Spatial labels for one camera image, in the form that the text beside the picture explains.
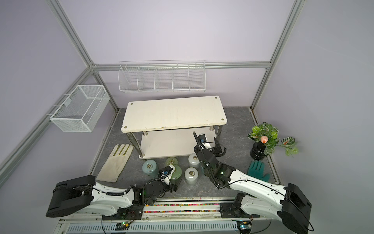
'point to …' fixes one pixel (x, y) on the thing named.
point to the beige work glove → (112, 169)
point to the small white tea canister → (194, 161)
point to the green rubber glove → (256, 169)
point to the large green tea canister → (171, 160)
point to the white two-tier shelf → (164, 128)
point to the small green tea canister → (177, 175)
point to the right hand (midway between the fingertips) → (208, 140)
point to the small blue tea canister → (150, 167)
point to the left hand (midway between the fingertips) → (177, 172)
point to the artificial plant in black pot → (266, 138)
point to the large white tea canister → (191, 175)
